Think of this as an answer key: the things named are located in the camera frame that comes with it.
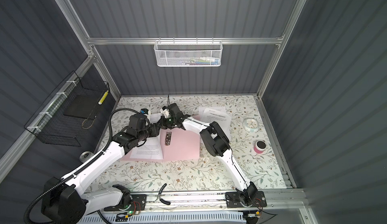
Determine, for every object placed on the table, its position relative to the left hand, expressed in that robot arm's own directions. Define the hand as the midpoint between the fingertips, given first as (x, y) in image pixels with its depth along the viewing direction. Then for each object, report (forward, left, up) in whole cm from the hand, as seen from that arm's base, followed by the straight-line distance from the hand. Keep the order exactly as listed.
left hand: (156, 126), depth 83 cm
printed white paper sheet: (-5, +6, -16) cm, 18 cm away
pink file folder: (-4, -10, -15) cm, 18 cm away
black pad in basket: (+5, +35, +13) cm, 37 cm away
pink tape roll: (-11, -59, -11) cm, 61 cm away
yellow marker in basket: (+13, +28, +11) cm, 33 cm away
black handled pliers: (-32, -1, -18) cm, 37 cm away
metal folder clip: (+3, -4, -16) cm, 17 cm away
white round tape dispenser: (+7, -59, -13) cm, 61 cm away
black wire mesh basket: (0, +42, +11) cm, 43 cm away
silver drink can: (-14, +35, -4) cm, 38 cm away
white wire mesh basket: (+68, -19, +5) cm, 71 cm away
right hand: (+6, +3, -10) cm, 12 cm away
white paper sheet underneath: (+19, -33, -16) cm, 41 cm away
